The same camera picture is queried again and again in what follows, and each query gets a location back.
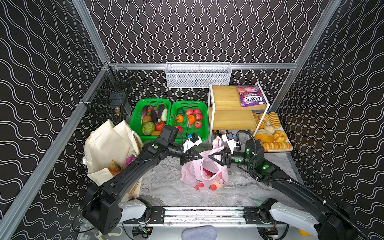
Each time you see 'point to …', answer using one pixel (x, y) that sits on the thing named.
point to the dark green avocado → (180, 111)
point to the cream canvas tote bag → (107, 142)
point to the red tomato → (160, 125)
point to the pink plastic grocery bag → (205, 173)
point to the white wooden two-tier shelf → (226, 113)
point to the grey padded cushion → (203, 232)
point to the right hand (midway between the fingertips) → (210, 155)
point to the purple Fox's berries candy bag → (250, 96)
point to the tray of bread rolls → (271, 133)
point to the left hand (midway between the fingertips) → (203, 157)
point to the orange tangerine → (191, 119)
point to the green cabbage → (148, 128)
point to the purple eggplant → (154, 115)
